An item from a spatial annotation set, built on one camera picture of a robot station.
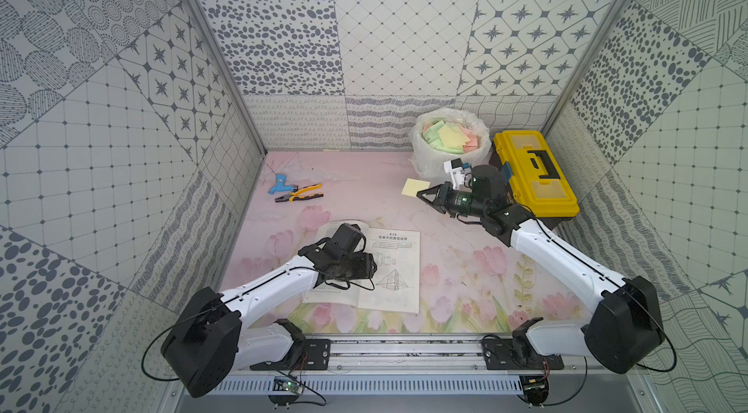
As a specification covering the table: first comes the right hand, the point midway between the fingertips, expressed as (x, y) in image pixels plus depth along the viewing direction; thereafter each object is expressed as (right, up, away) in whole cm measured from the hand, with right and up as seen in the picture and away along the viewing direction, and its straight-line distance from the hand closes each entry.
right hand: (419, 195), depth 76 cm
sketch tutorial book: (-6, -25, +10) cm, 28 cm away
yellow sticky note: (-1, +2, +3) cm, 4 cm away
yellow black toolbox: (+39, +3, +12) cm, 41 cm away
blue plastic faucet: (-49, +2, +31) cm, 58 cm away
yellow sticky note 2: (+11, +17, +12) cm, 24 cm away
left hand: (-14, -20, +7) cm, 25 cm away
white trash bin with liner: (+4, +12, +7) cm, 15 cm away
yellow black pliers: (-42, -2, +29) cm, 52 cm away
